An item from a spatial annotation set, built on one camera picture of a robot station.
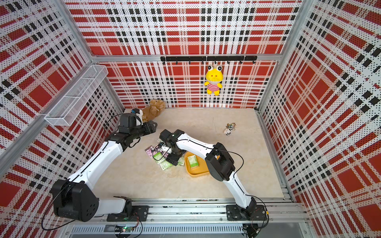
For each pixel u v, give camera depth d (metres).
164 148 0.82
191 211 0.76
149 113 1.07
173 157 0.78
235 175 0.57
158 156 0.91
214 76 0.91
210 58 0.90
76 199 0.40
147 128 0.73
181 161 0.87
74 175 0.44
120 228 0.70
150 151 0.94
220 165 0.53
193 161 0.89
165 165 0.88
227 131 1.04
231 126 1.08
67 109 0.71
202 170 0.88
